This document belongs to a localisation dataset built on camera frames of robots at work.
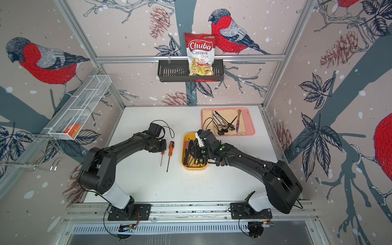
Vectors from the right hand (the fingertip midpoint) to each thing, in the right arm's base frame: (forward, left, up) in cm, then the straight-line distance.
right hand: (191, 151), depth 82 cm
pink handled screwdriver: (+10, +4, -9) cm, 14 cm away
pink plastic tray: (+27, -39, -12) cm, 49 cm away
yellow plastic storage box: (+13, +3, -9) cm, 17 cm away
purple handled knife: (+43, -34, -12) cm, 56 cm away
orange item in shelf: (-3, +51, +22) cm, 56 cm away
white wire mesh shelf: (+7, +59, +19) cm, 62 cm away
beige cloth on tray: (+31, -21, -11) cm, 39 cm away
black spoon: (+21, -18, -11) cm, 29 cm away
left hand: (+8, +16, -7) cm, 20 cm away
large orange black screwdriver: (+5, +14, -11) cm, 19 cm away
